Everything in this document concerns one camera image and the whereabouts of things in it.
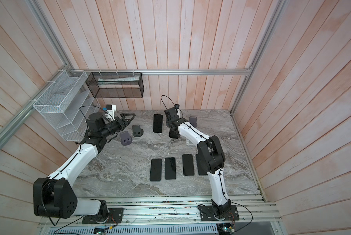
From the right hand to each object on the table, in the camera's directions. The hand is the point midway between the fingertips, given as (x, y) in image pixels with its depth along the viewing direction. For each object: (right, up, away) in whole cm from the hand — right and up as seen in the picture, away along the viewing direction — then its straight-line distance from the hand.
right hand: (174, 119), depth 99 cm
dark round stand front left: (-33, -14, -1) cm, 36 cm away
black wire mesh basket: (-42, +25, +5) cm, 49 cm away
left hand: (-22, -1, -21) cm, 31 cm away
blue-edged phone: (-12, -33, -10) cm, 37 cm away
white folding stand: (+11, -16, +1) cm, 20 cm away
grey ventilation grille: (-6, -55, -29) cm, 63 cm away
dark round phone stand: (-27, -8, +5) cm, 28 cm away
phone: (+9, -32, -7) cm, 34 cm away
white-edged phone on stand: (-12, -3, +8) cm, 14 cm away
